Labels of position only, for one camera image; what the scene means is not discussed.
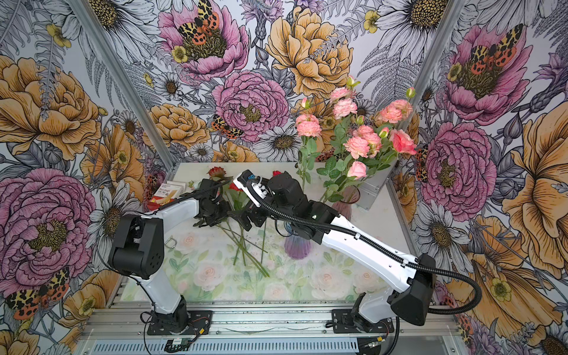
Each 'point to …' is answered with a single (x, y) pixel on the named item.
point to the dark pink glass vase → (351, 194)
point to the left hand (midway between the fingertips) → (227, 221)
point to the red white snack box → (165, 194)
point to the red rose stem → (233, 186)
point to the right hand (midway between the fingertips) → (241, 205)
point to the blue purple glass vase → (297, 247)
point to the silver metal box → (370, 186)
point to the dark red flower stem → (218, 172)
